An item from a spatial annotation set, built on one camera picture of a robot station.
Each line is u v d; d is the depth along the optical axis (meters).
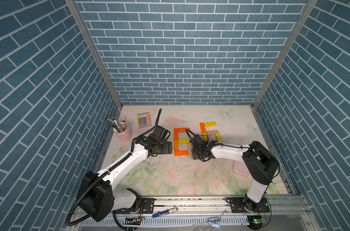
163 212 0.71
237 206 0.74
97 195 0.39
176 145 0.96
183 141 0.96
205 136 1.01
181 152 0.92
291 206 0.75
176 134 1.02
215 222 0.69
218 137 1.00
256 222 0.70
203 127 1.07
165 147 0.74
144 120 1.09
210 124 1.08
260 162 0.50
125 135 0.92
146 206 0.74
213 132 1.03
